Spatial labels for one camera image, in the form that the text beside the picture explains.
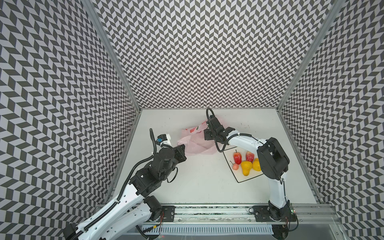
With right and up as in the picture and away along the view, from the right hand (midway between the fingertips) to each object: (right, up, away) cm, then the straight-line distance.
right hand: (209, 135), depth 96 cm
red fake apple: (+17, -13, -7) cm, 22 cm away
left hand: (-13, -3, -25) cm, 29 cm away
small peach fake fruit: (+15, -17, -11) cm, 25 cm away
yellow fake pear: (+20, -16, -14) cm, 29 cm away
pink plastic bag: (-11, -3, +4) cm, 12 cm away
